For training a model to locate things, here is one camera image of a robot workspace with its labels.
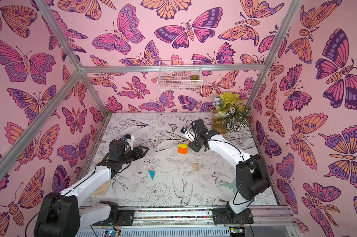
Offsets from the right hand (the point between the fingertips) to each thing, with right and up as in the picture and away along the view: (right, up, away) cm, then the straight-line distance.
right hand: (196, 139), depth 90 cm
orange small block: (-8, -8, +7) cm, 14 cm away
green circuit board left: (-43, -44, -18) cm, 64 cm away
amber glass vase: (+17, +8, +11) cm, 22 cm away
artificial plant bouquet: (+19, +16, -3) cm, 26 cm away
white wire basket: (-10, +40, +6) cm, 42 cm away
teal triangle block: (-27, -21, -1) cm, 34 cm away
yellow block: (-8, -5, +9) cm, 13 cm away
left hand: (-30, -5, -3) cm, 30 cm away
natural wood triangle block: (-1, -16, +1) cm, 16 cm away
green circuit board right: (+18, -43, -18) cm, 50 cm away
